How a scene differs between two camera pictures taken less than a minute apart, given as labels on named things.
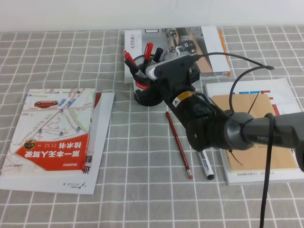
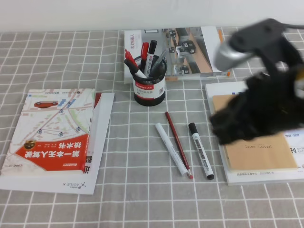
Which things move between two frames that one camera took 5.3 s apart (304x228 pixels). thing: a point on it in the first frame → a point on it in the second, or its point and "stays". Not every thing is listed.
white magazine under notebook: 285,102 stays
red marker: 147,52 → 144,52
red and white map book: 52,134 stays
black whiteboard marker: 158,52 → 152,46
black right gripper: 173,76 → 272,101
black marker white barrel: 135,69 stays
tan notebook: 282,156 stays
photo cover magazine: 179,42 stays
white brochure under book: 76,184 stays
